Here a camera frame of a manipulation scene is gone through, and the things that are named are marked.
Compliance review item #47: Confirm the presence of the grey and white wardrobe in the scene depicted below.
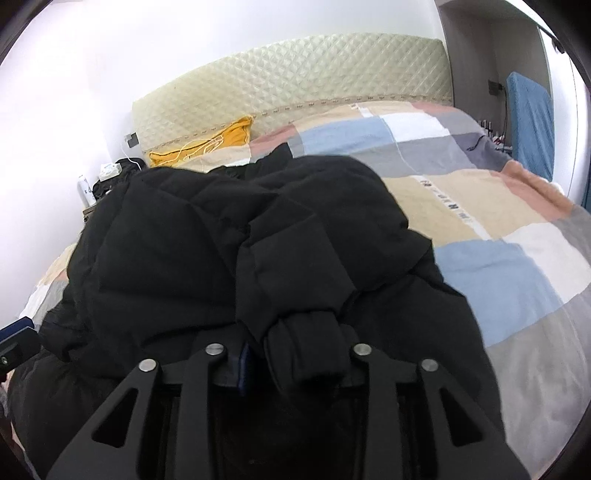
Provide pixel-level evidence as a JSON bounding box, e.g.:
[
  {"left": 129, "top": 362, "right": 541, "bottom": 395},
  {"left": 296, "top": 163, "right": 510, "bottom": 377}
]
[{"left": 436, "top": 0, "right": 583, "bottom": 204}]

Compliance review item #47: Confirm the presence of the white charging cable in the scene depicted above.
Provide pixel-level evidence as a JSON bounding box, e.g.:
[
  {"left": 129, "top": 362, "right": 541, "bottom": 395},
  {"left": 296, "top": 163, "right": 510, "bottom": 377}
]
[{"left": 121, "top": 135, "right": 229, "bottom": 162}]

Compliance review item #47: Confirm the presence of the blue towel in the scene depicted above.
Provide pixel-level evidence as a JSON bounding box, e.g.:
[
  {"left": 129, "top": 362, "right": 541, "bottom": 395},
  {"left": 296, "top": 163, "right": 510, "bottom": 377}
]
[{"left": 505, "top": 71, "right": 555, "bottom": 183}]

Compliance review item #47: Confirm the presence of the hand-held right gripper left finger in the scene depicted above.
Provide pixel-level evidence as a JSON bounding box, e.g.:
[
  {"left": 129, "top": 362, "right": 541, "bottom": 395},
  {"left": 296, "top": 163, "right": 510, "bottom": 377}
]
[{"left": 46, "top": 342, "right": 253, "bottom": 480}]

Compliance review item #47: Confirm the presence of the row of small bottles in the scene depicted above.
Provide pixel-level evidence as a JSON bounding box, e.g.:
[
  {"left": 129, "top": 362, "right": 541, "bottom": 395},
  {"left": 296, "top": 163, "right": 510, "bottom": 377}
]
[{"left": 479, "top": 119, "right": 511, "bottom": 148}]

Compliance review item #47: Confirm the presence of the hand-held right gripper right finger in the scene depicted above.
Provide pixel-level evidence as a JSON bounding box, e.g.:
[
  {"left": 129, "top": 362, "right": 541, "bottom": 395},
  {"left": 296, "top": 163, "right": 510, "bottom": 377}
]
[{"left": 342, "top": 344, "right": 529, "bottom": 480}]

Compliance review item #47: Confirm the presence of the bed with checked quilt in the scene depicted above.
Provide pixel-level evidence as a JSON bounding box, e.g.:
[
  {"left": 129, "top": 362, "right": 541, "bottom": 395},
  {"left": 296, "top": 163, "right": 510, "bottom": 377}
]
[{"left": 0, "top": 99, "right": 591, "bottom": 480}]

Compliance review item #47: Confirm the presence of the black puffer jacket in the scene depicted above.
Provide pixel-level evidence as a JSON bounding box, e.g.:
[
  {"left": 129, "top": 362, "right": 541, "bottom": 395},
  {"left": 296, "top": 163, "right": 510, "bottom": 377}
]
[{"left": 7, "top": 150, "right": 509, "bottom": 480}]

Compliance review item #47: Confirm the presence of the cream quilted headboard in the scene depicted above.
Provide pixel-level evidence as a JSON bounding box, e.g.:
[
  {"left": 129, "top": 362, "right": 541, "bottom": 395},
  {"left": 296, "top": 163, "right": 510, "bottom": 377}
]
[{"left": 131, "top": 32, "right": 453, "bottom": 162}]

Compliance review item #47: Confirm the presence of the yellow pillow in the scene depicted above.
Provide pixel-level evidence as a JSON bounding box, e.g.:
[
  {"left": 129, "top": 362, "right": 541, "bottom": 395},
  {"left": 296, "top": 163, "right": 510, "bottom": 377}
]
[{"left": 148, "top": 115, "right": 256, "bottom": 168}]

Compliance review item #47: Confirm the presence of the black cloth bundle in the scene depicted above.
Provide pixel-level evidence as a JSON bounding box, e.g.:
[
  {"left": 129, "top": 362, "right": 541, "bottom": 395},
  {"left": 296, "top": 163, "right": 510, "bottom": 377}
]
[{"left": 92, "top": 158, "right": 148, "bottom": 201}]

